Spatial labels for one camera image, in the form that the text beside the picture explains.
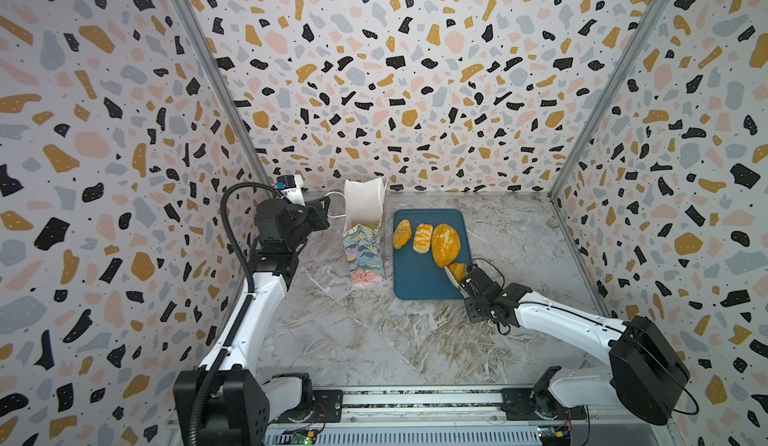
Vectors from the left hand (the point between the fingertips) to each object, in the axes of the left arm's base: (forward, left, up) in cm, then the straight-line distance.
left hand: (329, 193), depth 74 cm
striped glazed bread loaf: (+8, -26, -30) cm, 40 cm away
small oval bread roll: (+10, -19, -31) cm, 37 cm away
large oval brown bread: (+4, -33, -29) cm, 44 cm away
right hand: (-16, -38, -29) cm, 50 cm away
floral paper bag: (-4, -8, -10) cm, 13 cm away
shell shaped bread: (-6, -36, -29) cm, 47 cm away
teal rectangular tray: (-5, -24, -34) cm, 41 cm away
